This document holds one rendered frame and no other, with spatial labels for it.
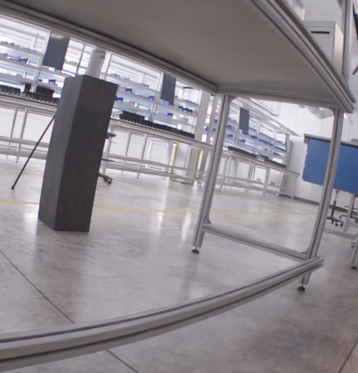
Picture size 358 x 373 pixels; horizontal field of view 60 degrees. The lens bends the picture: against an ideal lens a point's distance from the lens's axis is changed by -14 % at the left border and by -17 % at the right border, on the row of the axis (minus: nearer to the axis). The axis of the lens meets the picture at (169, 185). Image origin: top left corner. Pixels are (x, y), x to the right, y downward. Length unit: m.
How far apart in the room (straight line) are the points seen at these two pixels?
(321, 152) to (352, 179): 0.35
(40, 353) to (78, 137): 1.47
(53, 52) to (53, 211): 3.41
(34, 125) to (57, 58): 3.48
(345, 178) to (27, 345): 2.54
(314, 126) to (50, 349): 13.01
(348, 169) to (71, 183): 1.98
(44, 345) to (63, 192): 1.42
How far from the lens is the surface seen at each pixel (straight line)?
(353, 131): 12.88
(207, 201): 2.02
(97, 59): 2.05
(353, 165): 2.77
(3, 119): 7.96
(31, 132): 8.27
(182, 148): 8.18
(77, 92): 1.91
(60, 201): 1.91
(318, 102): 1.81
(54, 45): 5.10
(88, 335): 0.61
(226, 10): 1.10
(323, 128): 13.19
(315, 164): 2.85
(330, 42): 1.47
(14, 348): 0.54
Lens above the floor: 0.50
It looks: 4 degrees down
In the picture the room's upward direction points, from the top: 12 degrees clockwise
